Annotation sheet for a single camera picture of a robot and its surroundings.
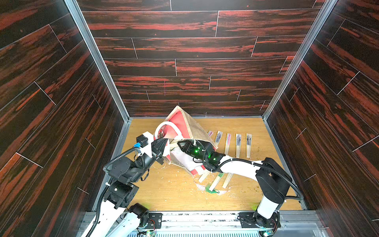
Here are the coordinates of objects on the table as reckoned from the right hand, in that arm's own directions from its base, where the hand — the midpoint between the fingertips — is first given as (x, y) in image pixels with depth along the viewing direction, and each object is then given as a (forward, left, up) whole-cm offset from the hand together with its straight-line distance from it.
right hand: (181, 141), depth 83 cm
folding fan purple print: (+13, -38, -17) cm, 44 cm away
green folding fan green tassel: (-19, -17, -18) cm, 31 cm away
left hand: (-14, +4, +22) cm, 27 cm away
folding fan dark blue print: (+13, -46, -18) cm, 51 cm away
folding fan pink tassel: (+14, -31, -18) cm, 39 cm away
